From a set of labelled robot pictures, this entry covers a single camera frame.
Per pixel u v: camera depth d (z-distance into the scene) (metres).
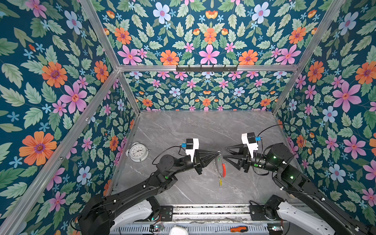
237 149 0.59
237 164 0.54
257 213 0.73
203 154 0.55
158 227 0.70
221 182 0.84
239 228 0.69
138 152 0.92
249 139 0.50
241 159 0.51
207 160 0.57
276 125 1.19
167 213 0.74
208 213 0.75
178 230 0.67
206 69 0.93
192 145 0.50
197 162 0.53
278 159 0.46
